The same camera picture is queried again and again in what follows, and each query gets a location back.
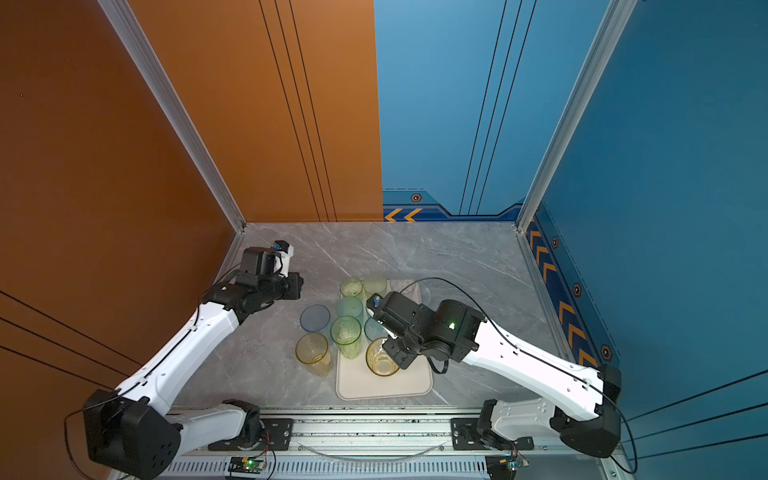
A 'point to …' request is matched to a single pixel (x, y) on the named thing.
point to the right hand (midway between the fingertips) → (391, 343)
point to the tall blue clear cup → (314, 318)
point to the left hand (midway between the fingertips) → (301, 277)
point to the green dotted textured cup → (375, 283)
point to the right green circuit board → (504, 467)
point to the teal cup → (349, 306)
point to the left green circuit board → (246, 465)
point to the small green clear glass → (351, 287)
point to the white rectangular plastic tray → (356, 381)
